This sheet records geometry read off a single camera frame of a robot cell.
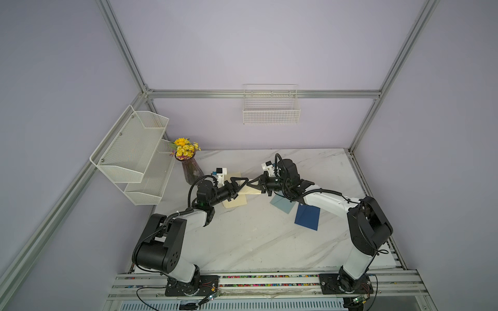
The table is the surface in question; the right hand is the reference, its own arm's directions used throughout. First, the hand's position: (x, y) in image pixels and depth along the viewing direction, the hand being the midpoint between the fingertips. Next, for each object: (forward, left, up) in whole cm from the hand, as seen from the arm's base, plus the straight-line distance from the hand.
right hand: (247, 186), depth 81 cm
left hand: (+2, 0, -2) cm, 3 cm away
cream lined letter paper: (+4, +5, -19) cm, 20 cm away
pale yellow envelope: (-3, 0, +1) cm, 3 cm away
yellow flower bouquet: (+17, +29, +7) cm, 34 cm away
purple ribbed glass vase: (+16, +29, -6) cm, 33 cm away
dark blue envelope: (-6, -28, -18) cm, 34 cm away
